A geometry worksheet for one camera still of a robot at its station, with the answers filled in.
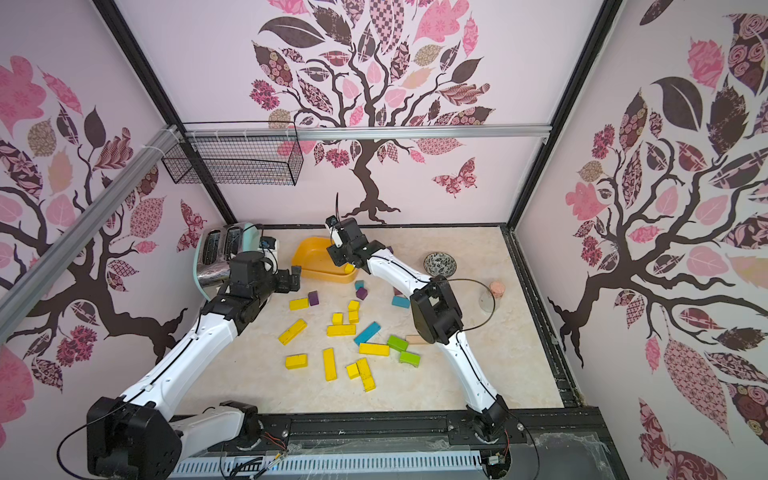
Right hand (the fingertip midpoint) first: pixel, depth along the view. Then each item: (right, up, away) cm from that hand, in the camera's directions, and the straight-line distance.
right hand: (338, 242), depth 97 cm
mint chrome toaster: (-40, -1, -2) cm, 40 cm away
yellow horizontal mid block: (+2, -28, -5) cm, 29 cm away
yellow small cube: (+1, -25, -5) cm, 25 cm away
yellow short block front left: (-10, -36, -13) cm, 39 cm away
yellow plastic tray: (-11, -7, +13) cm, 18 cm away
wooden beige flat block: (+25, -30, -9) cm, 40 cm away
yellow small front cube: (+7, -37, -16) cm, 41 cm away
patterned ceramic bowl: (+35, -7, +10) cm, 37 cm away
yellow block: (-13, -21, +1) cm, 25 cm away
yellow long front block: (+11, -39, -14) cm, 43 cm away
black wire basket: (-33, +30, -2) cm, 44 cm away
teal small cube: (+6, -15, +5) cm, 17 cm away
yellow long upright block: (0, -36, -12) cm, 38 cm away
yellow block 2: (+13, -33, -9) cm, 36 cm away
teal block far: (+21, -20, +2) cm, 29 cm away
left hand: (-12, -9, -14) cm, 21 cm away
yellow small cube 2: (+3, -9, +6) cm, 11 cm away
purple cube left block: (-9, -18, +2) cm, 20 cm away
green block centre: (+20, -31, -10) cm, 38 cm away
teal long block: (+10, -29, -5) cm, 31 cm away
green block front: (+23, -35, -11) cm, 43 cm away
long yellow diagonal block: (-13, -28, -7) cm, 32 cm away
